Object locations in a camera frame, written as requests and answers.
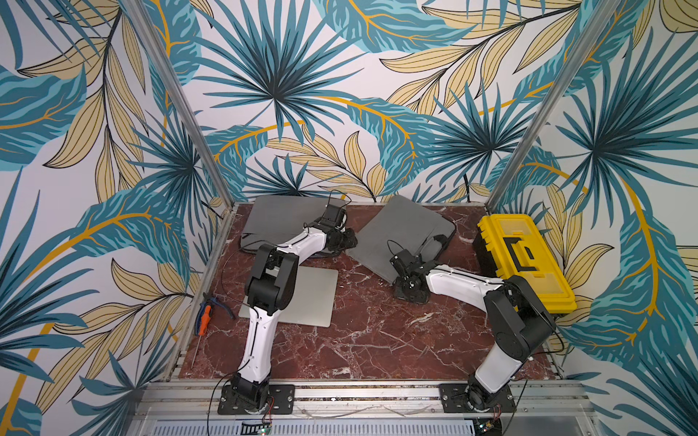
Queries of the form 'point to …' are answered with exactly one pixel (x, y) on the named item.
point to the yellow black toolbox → (513, 245)
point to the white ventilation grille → (317, 427)
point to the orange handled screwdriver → (203, 327)
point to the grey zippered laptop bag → (273, 217)
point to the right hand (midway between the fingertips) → (402, 293)
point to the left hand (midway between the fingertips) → (354, 243)
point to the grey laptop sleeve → (402, 225)
